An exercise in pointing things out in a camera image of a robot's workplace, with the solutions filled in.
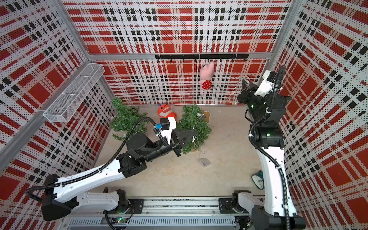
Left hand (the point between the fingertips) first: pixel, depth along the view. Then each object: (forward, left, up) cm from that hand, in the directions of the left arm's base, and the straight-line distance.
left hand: (197, 131), depth 53 cm
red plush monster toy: (+43, +23, -36) cm, 60 cm away
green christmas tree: (+15, +2, -11) cm, 18 cm away
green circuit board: (-25, +37, -41) cm, 61 cm away
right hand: (+18, -20, +9) cm, 28 cm away
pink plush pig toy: (+52, -7, -10) cm, 53 cm away
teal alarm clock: (-7, -35, -39) cm, 52 cm away
